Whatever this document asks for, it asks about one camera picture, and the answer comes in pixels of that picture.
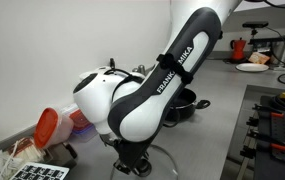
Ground stacked clear food containers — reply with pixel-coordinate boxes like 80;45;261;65
67;107;96;144

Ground bag of white plastic cutlery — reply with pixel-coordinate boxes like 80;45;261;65
0;135;47;180

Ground glass lid with black knob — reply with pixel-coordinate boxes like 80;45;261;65
109;143;180;180

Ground orange snack packet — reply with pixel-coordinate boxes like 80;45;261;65
248;51;271;65

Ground black bar clamp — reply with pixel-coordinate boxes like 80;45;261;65
246;128;285;152
239;145;260;162
251;103;285;122

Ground steel grinder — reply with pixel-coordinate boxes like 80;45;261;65
136;64;147;76

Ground small dark box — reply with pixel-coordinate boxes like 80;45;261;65
46;142;79;169

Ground black cooking pot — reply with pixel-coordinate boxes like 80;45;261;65
163;87;212;123

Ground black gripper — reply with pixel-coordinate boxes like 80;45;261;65
113;139;154;178

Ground black camera on stand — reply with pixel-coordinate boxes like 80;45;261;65
242;20;270;38

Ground black and white printed sheet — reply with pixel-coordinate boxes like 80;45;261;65
9;161;71;180

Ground red moka pot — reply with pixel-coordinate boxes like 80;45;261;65
229;37;247;62

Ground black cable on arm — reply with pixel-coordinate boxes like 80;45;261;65
103;67;145;102

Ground steel canister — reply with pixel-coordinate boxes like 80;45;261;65
269;39;285;66

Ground plastic container with red lid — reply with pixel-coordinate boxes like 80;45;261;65
33;107;75;150

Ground white round plate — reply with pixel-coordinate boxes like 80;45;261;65
235;62;270;73

